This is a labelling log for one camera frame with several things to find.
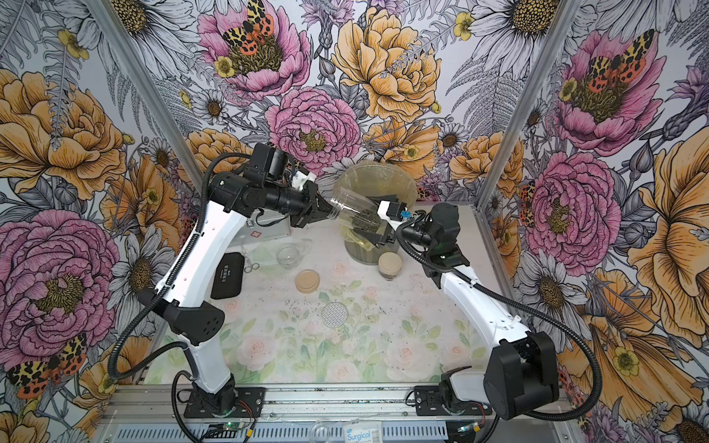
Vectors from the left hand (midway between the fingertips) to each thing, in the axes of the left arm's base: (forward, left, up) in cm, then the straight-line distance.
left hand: (335, 220), depth 67 cm
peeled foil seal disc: (-8, +2, -36) cm, 37 cm away
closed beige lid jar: (+7, -16, -30) cm, 35 cm away
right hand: (+2, -6, -1) cm, 6 cm away
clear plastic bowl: (+18, +30, -37) cm, 50 cm away
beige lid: (+6, +13, -38) cm, 40 cm away
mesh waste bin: (+13, -5, -33) cm, 35 cm away
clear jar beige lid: (+15, +21, -37) cm, 45 cm away
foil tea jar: (+5, -5, -2) cm, 7 cm away
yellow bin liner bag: (+31, -11, -13) cm, 35 cm away
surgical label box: (-38, -5, -37) cm, 53 cm away
